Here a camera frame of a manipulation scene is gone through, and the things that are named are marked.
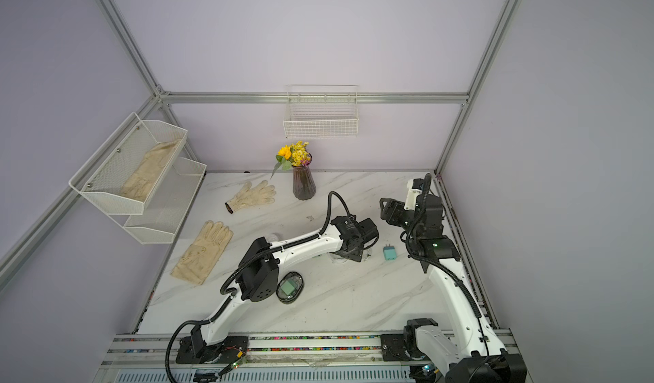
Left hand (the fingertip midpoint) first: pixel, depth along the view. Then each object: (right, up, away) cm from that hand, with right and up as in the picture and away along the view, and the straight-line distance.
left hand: (342, 251), depth 89 cm
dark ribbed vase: (-16, +24, +17) cm, 33 cm away
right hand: (+15, +17, -11) cm, 25 cm away
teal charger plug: (+18, -1, +4) cm, 18 cm away
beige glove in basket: (-62, +24, -13) cm, 68 cm away
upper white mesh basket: (-68, +26, -12) cm, 74 cm away
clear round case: (-2, -3, +2) cm, 4 cm away
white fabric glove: (-36, +20, +22) cm, 47 cm away
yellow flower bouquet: (-17, +35, +4) cm, 40 cm away
